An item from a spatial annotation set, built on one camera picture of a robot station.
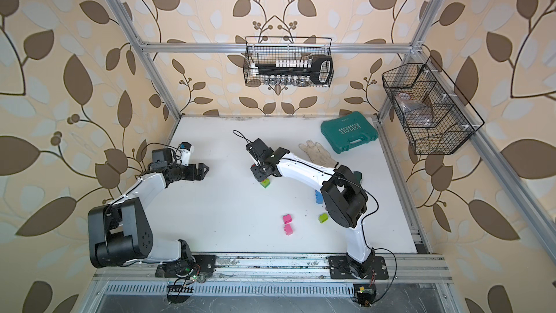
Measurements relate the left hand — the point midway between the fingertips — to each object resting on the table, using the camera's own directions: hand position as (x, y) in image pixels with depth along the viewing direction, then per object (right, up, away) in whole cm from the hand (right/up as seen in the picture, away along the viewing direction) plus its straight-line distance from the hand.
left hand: (192, 165), depth 91 cm
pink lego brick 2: (+41, -23, -10) cm, 48 cm away
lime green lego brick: (+31, -8, +2) cm, 32 cm away
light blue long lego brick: (+54, -13, -2) cm, 56 cm away
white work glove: (+56, +3, +14) cm, 58 cm away
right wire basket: (+92, +16, -17) cm, 95 cm away
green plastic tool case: (+72, +15, +17) cm, 76 cm away
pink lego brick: (+40, -20, -6) cm, 46 cm away
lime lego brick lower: (+55, -20, -6) cm, 59 cm away
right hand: (+30, -2, 0) cm, 30 cm away
